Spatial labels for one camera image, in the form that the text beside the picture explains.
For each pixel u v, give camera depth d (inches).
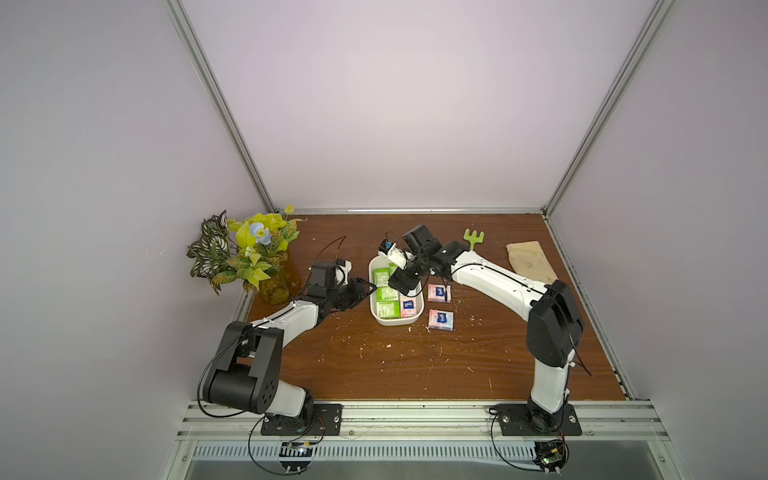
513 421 28.6
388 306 35.7
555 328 19.1
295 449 28.2
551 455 27.4
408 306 35.4
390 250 29.9
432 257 25.3
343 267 33.7
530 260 41.6
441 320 34.5
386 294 36.3
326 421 28.8
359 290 31.4
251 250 32.0
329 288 28.8
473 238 43.3
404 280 30.0
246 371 17.3
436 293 37.1
